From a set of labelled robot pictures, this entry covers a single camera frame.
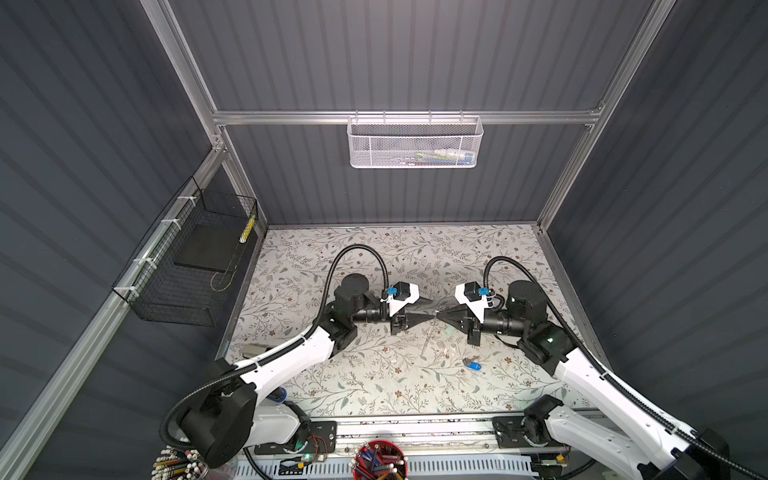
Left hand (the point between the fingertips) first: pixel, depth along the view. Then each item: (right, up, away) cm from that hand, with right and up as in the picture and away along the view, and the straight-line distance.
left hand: (433, 306), depth 69 cm
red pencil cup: (-12, -31, -8) cm, 34 cm away
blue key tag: (+14, -20, +15) cm, 29 cm away
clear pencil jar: (-51, -28, -12) cm, 60 cm away
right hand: (+3, -2, 0) cm, 4 cm away
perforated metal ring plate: (-3, -1, -4) cm, 5 cm away
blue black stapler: (-40, -25, +9) cm, 48 cm away
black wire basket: (-61, +8, +4) cm, 62 cm away
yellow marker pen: (-49, +19, +13) cm, 55 cm away
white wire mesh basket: (-1, +54, +42) cm, 69 cm away
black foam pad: (-56, +14, +6) cm, 58 cm away
